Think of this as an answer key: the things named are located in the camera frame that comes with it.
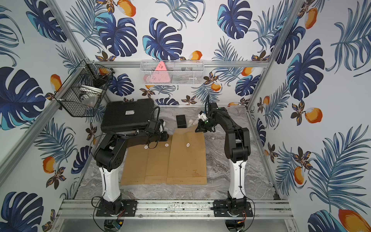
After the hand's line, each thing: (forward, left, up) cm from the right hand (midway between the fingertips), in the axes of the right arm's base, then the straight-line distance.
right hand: (197, 130), depth 97 cm
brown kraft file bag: (-20, +24, -7) cm, 32 cm away
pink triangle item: (+22, +23, +28) cm, 43 cm away
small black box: (+10, +11, -3) cm, 15 cm away
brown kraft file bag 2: (-19, +6, -8) cm, 21 cm away
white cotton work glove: (+13, +4, -7) cm, 15 cm away
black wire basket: (+5, +63, +30) cm, 70 cm away
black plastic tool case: (+15, +57, -3) cm, 59 cm away
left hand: (0, +20, -5) cm, 21 cm away
